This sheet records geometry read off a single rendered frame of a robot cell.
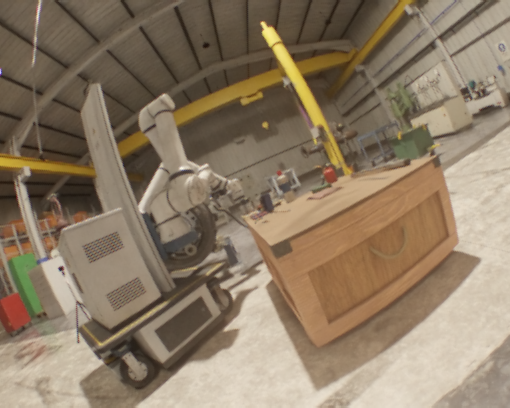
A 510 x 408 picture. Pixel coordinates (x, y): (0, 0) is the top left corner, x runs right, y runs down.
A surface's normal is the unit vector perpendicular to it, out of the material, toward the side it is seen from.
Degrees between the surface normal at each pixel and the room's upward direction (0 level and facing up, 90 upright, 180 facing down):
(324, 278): 90
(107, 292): 90
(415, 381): 0
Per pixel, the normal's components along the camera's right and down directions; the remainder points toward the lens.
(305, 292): 0.11, 0.00
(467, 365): -0.41, -0.91
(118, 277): 0.74, -0.30
